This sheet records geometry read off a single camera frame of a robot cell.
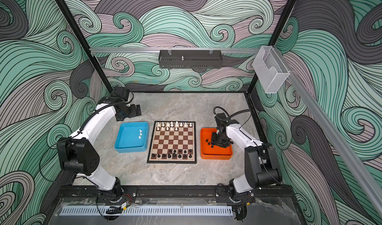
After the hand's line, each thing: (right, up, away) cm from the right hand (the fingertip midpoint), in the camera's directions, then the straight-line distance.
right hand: (215, 143), depth 88 cm
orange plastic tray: (-3, -5, +1) cm, 6 cm away
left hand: (-49, +19, -1) cm, 53 cm away
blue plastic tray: (-54, +2, +10) cm, 55 cm away
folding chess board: (-26, 0, +2) cm, 26 cm away
